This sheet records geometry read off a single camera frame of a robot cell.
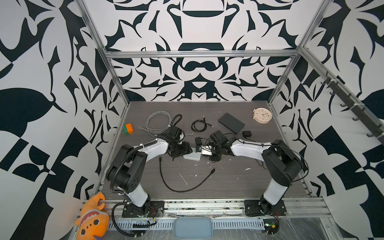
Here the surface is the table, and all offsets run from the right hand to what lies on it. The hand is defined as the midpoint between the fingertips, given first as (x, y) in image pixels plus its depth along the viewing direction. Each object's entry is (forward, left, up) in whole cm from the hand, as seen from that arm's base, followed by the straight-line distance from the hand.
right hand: (206, 151), depth 92 cm
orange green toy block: (+17, +51, +2) cm, 54 cm away
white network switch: (-3, +8, +1) cm, 8 cm away
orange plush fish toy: (-36, +50, +9) cm, 62 cm away
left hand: (0, +10, +2) cm, 10 cm away
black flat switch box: (+22, -20, -2) cm, 30 cm away
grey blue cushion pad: (-38, +8, +1) cm, 39 cm away
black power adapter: (+13, -28, -2) cm, 31 cm away
